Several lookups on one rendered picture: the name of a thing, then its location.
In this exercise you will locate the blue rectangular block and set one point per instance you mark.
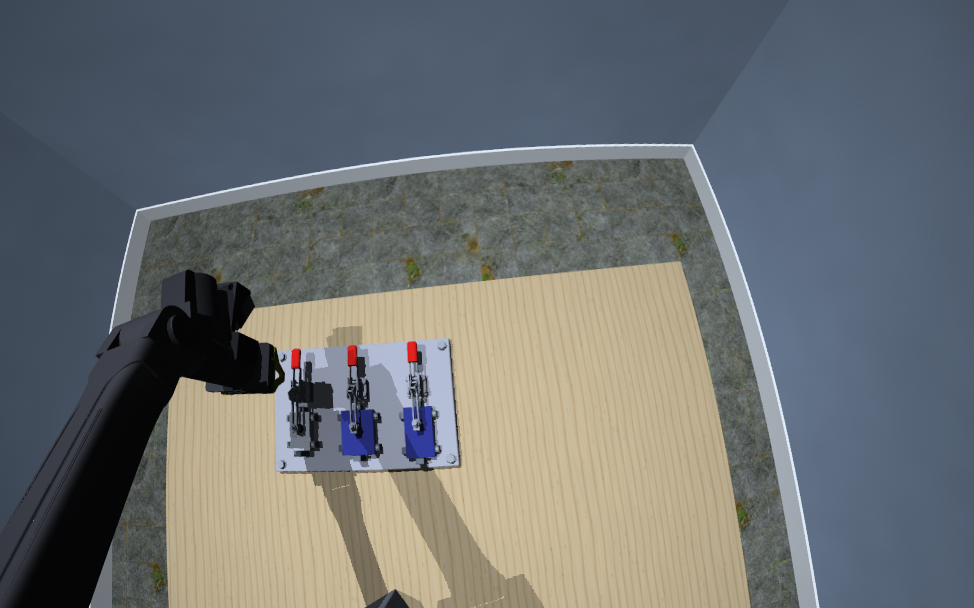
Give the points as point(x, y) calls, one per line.
point(364, 442)
point(419, 443)

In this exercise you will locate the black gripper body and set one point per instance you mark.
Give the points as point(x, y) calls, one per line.
point(242, 378)

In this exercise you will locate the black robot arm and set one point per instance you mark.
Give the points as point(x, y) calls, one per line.
point(53, 548)

